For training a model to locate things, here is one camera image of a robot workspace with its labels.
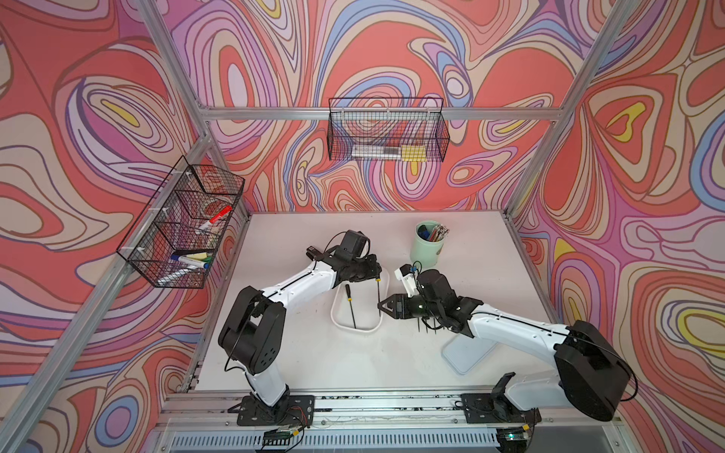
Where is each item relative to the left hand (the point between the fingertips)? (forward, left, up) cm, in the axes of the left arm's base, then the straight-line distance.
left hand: (384, 269), depth 88 cm
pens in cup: (+11, -17, +5) cm, 21 cm away
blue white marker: (-8, +50, +16) cm, 53 cm away
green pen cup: (+11, -14, -3) cm, 18 cm away
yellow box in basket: (+31, -10, +22) cm, 39 cm away
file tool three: (-19, -10, +4) cm, 21 cm away
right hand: (-13, 0, -3) cm, 14 cm away
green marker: (-6, +48, +13) cm, 50 cm away
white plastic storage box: (-6, +10, -13) cm, 17 cm away
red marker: (+5, +46, +19) cm, 50 cm away
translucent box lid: (-22, -23, -12) cm, 34 cm away
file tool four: (-3, +2, -2) cm, 4 cm away
